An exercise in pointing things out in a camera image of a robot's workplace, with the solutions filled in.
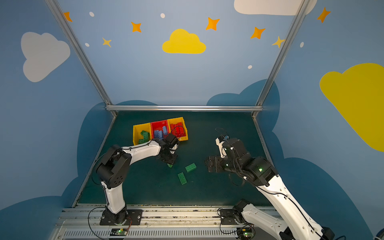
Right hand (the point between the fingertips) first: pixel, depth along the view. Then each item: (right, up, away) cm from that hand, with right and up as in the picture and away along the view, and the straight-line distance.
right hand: (214, 158), depth 67 cm
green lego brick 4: (-11, -10, +23) cm, 28 cm away
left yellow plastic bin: (-50, +13, +38) cm, 64 cm away
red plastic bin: (-34, +13, +41) cm, 55 cm away
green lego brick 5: (-16, -15, +19) cm, 29 cm away
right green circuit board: (+16, -37, +4) cm, 41 cm away
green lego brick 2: (-42, +7, +34) cm, 54 cm away
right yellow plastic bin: (-23, +20, +43) cm, 53 cm away
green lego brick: (-46, +11, +39) cm, 61 cm away
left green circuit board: (-45, -36, +3) cm, 58 cm away
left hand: (-21, -7, +27) cm, 35 cm away
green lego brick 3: (-24, -9, +24) cm, 35 cm away
